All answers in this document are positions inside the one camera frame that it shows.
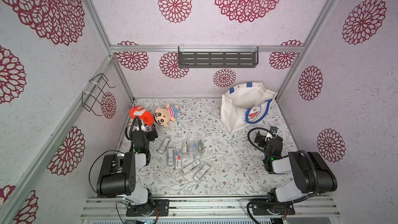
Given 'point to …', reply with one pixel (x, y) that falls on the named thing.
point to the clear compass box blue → (193, 150)
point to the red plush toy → (146, 116)
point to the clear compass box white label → (170, 156)
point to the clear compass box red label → (178, 159)
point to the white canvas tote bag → (247, 103)
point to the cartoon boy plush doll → (162, 116)
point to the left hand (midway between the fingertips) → (146, 127)
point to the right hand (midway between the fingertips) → (267, 131)
